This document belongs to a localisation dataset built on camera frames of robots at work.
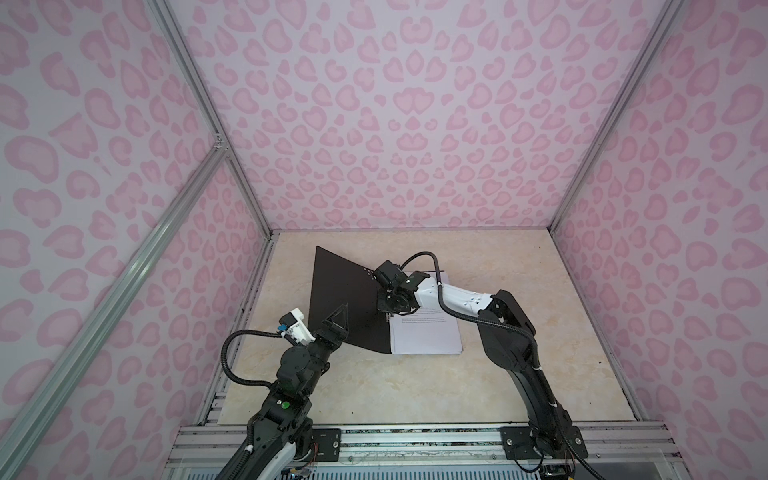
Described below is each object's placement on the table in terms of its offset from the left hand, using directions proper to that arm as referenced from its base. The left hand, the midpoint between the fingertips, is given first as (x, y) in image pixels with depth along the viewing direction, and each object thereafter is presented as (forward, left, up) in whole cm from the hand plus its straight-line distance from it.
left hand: (342, 309), depth 76 cm
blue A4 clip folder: (+9, +2, 0) cm, 9 cm away
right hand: (+11, -9, -15) cm, 21 cm away
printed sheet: (+2, -23, -17) cm, 29 cm away
